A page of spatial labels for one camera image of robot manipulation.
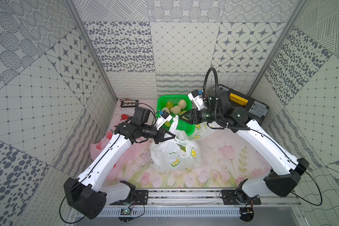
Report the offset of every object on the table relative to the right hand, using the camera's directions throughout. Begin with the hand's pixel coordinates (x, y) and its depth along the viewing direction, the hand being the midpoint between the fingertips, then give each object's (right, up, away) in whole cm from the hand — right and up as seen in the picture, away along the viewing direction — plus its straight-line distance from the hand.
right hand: (182, 118), depth 66 cm
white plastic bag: (+16, -10, +32) cm, 37 cm away
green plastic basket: (+3, -8, +38) cm, 39 cm away
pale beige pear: (-3, +5, +38) cm, 39 cm away
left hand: (-3, -10, 0) cm, 10 cm away
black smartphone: (-45, +10, +50) cm, 68 cm away
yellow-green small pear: (-8, +8, +44) cm, 45 cm away
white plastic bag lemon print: (-1, -19, +5) cm, 19 cm away
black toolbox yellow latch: (+49, +4, +25) cm, 56 cm away
